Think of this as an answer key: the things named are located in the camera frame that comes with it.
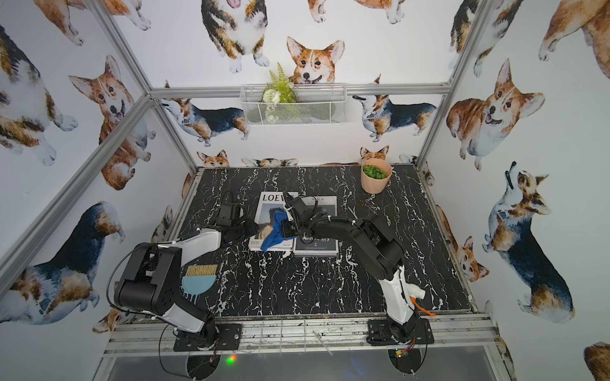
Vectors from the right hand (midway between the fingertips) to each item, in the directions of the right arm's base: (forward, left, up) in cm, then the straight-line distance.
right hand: (280, 232), depth 93 cm
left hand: (+4, +9, 0) cm, 10 cm away
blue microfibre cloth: (-2, +1, +2) cm, 3 cm away
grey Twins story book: (-6, -15, 0) cm, 16 cm away
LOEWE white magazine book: (+6, +7, 0) cm, 9 cm away
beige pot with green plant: (+24, -40, +6) cm, 47 cm away
